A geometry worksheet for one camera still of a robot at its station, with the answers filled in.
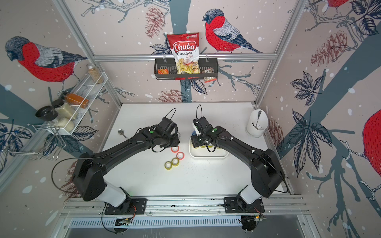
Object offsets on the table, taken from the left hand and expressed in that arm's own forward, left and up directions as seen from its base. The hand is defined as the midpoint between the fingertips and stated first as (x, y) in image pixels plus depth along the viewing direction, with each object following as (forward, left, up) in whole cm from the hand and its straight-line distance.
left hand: (180, 139), depth 83 cm
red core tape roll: (+1, +5, -15) cm, 16 cm away
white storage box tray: (-1, -14, -15) cm, 21 cm away
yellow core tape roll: (-7, +4, -14) cm, 17 cm away
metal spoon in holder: (+20, -51, 0) cm, 55 cm away
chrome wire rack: (-9, +60, +14) cm, 62 cm away
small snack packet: (+33, -17, +18) cm, 41 cm away
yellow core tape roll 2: (-10, +8, -15) cm, 19 cm away
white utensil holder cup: (+15, -53, -5) cm, 55 cm away
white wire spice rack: (+24, +55, +17) cm, 63 cm away
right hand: (+2, -9, -3) cm, 9 cm away
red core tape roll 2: (-3, +1, -15) cm, 15 cm away
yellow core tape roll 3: (-7, -16, +5) cm, 18 cm away
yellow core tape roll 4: (-7, -13, +5) cm, 15 cm away
